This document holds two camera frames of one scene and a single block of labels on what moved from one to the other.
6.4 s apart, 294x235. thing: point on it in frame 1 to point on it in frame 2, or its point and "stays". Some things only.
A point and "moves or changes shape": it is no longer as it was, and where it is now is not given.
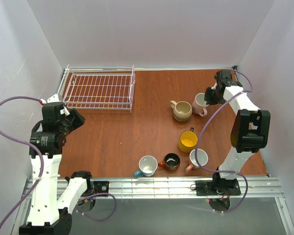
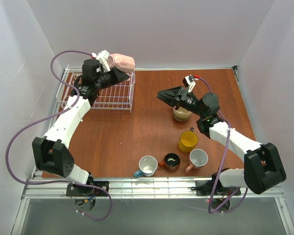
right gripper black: x=211 y=95 to x=180 y=95
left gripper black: x=76 y=117 to x=112 y=74
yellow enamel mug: x=187 y=141 stays
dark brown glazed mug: x=171 y=162 stays
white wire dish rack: x=106 y=87 stays
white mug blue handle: x=148 y=165 stays
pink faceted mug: x=199 y=105 moves or changes shape
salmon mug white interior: x=203 y=157 stays
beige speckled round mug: x=182 y=110 stays
